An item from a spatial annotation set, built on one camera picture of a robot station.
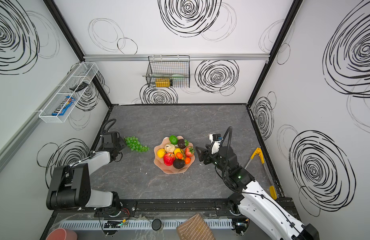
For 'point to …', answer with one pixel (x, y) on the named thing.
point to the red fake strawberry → (189, 151)
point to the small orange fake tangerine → (179, 155)
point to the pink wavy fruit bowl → (159, 163)
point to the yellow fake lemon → (177, 150)
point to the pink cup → (62, 234)
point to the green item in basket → (171, 75)
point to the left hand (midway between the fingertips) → (120, 141)
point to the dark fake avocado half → (181, 143)
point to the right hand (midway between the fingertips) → (200, 146)
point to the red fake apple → (169, 158)
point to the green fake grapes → (134, 144)
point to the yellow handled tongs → (258, 150)
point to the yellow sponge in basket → (162, 82)
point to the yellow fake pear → (160, 152)
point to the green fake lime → (173, 139)
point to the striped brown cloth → (195, 228)
